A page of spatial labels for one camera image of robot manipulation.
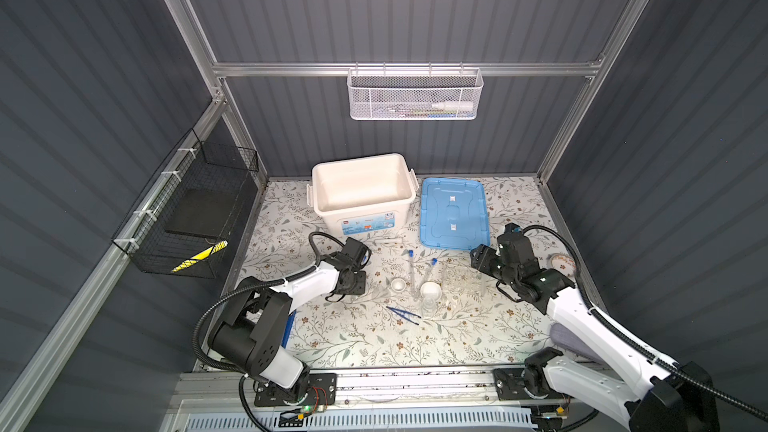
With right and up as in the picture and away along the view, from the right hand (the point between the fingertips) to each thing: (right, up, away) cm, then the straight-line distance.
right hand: (482, 256), depth 83 cm
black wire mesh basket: (-76, +10, -11) cm, 77 cm away
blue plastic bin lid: (-2, +11, +27) cm, 29 cm away
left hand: (-37, -10, +9) cm, 39 cm away
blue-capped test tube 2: (-13, -8, +11) cm, 18 cm away
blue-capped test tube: (-19, -7, +11) cm, 23 cm away
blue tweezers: (-21, -17, +4) cm, 27 cm away
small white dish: (-23, -10, +8) cm, 27 cm away
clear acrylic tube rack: (-3, -10, +8) cm, 13 cm away
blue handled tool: (-54, -20, -1) cm, 58 cm away
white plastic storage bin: (-36, +18, +31) cm, 51 cm away
